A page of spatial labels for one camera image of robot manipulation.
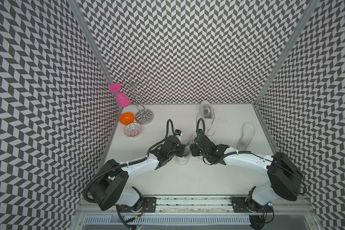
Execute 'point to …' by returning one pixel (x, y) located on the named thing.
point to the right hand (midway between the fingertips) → (193, 149)
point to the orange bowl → (126, 118)
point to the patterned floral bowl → (132, 130)
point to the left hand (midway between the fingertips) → (183, 146)
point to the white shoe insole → (248, 131)
